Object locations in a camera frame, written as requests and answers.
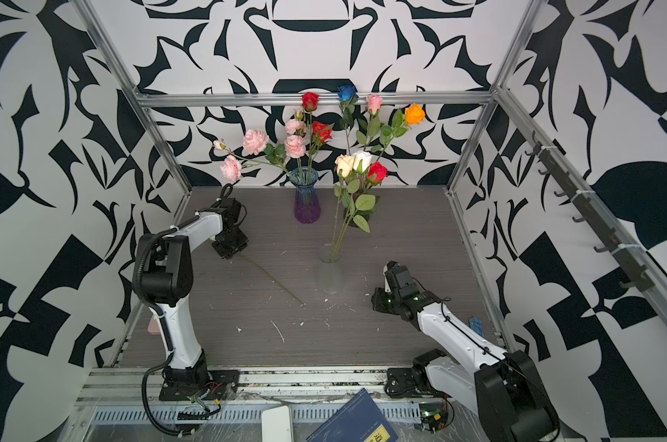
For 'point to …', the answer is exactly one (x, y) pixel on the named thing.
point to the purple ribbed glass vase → (307, 205)
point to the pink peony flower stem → (295, 143)
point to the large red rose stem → (321, 133)
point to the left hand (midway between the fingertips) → (239, 245)
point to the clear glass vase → (333, 269)
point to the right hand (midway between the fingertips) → (376, 297)
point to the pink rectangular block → (153, 327)
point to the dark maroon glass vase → (349, 215)
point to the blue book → (358, 420)
